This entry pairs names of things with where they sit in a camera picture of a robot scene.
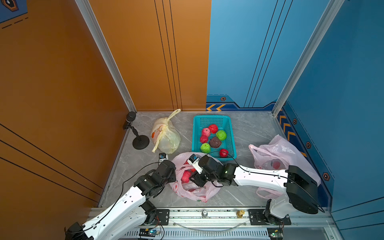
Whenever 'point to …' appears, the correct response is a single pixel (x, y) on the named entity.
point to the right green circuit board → (275, 233)
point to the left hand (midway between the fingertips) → (173, 169)
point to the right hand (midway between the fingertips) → (192, 176)
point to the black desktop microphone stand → (140, 142)
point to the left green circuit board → (150, 232)
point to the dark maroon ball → (215, 142)
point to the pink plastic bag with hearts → (278, 154)
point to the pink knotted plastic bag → (192, 190)
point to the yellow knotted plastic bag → (164, 135)
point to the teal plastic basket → (213, 135)
